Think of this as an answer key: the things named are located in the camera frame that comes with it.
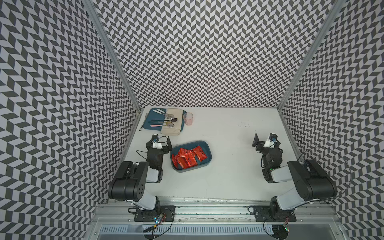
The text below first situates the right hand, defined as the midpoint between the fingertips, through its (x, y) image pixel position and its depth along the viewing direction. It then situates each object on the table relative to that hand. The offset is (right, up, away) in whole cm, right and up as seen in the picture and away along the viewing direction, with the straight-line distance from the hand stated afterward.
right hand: (263, 136), depth 89 cm
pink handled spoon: (-60, +6, +20) cm, 63 cm away
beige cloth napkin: (-55, +3, +13) cm, 57 cm away
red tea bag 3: (-49, -14, 0) cm, 51 cm away
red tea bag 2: (-43, -14, +1) cm, 46 cm away
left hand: (-62, -1, +2) cm, 62 cm away
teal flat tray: (-73, +11, +24) cm, 77 cm away
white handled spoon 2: (-62, +14, +27) cm, 69 cm away
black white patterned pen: (-81, +3, +16) cm, 82 cm away
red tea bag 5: (-53, -14, -2) cm, 55 cm away
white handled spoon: (-64, +13, +25) cm, 70 cm away
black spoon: (-58, +10, +20) cm, 62 cm away
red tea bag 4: (-47, -10, +1) cm, 48 cm away
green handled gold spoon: (-61, +8, +23) cm, 66 cm away
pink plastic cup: (-47, +12, +22) cm, 53 cm away
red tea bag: (-38, -11, +3) cm, 40 cm away
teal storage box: (-35, -7, +4) cm, 35 cm away
